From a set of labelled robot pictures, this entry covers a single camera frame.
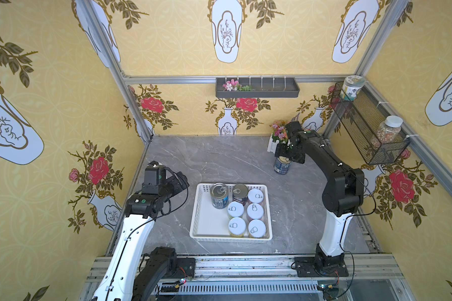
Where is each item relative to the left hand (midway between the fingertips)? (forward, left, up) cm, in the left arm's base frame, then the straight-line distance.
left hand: (170, 182), depth 76 cm
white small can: (-6, -27, -14) cm, 31 cm away
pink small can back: (-7, -36, -14) cm, 39 cm away
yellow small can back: (-14, -27, -14) cm, 34 cm away
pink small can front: (0, -37, -14) cm, 39 cm away
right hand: (+19, -56, -7) cm, 60 cm away
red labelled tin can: (0, -29, -10) cm, 31 cm away
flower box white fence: (+30, -51, -5) cm, 60 cm away
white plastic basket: (-11, -15, -20) cm, 27 cm away
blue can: (+15, -52, -11) cm, 55 cm away
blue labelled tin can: (-2, -20, -9) cm, 22 cm away
